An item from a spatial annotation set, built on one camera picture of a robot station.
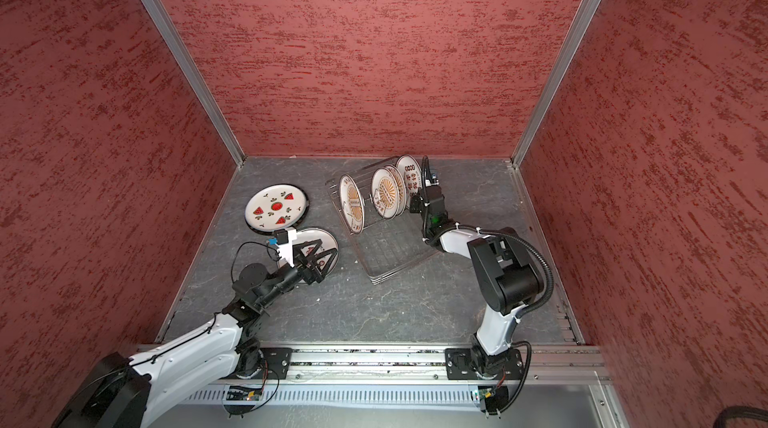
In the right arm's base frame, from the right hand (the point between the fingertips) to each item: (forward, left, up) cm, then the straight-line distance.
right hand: (417, 192), depth 96 cm
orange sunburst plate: (+2, +11, -3) cm, 11 cm away
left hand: (-23, +25, +5) cm, 35 cm away
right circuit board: (-55, -15, -13) cm, 58 cm away
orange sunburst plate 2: (+2, +5, +1) cm, 6 cm away
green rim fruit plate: (+6, +1, +3) cm, 7 cm away
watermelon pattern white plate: (+2, +49, -8) cm, 50 cm away
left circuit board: (-52, +48, -14) cm, 72 cm away
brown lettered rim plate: (-2, +22, -3) cm, 22 cm away
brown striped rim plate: (+2, +49, -8) cm, 50 cm away
